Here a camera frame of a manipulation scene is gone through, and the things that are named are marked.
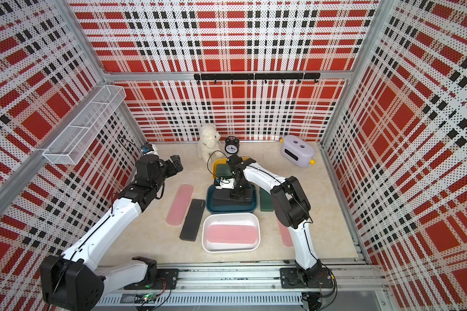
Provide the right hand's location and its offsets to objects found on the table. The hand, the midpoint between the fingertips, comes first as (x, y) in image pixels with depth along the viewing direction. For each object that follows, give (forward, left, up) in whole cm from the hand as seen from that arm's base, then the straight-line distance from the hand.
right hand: (239, 190), depth 94 cm
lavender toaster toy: (+22, -32, +4) cm, 39 cm away
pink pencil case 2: (-20, -21, -5) cm, 30 cm away
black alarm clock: (+29, +5, +2) cm, 30 cm away
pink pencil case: (-6, +29, -4) cm, 30 cm away
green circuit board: (-44, +34, -2) cm, 55 cm away
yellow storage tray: (+18, +10, +1) cm, 21 cm away
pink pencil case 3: (-22, +3, +2) cm, 22 cm away
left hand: (+3, +27, +20) cm, 34 cm away
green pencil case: (+12, +8, -1) cm, 15 cm away
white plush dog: (+22, +16, +8) cm, 28 cm away
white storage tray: (-14, +2, -3) cm, 14 cm away
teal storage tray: (-9, +14, -2) cm, 16 cm away
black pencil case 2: (-7, +8, +5) cm, 11 cm away
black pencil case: (-18, +22, -2) cm, 29 cm away
